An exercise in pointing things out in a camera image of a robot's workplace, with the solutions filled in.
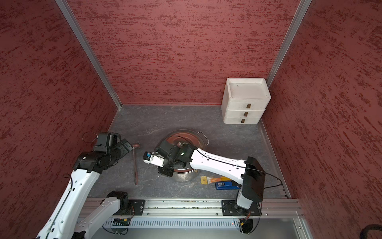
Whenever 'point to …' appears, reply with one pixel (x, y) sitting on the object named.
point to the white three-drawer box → (244, 100)
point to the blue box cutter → (228, 185)
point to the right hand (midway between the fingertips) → (162, 170)
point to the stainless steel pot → (187, 174)
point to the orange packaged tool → (205, 179)
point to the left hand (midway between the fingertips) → (123, 153)
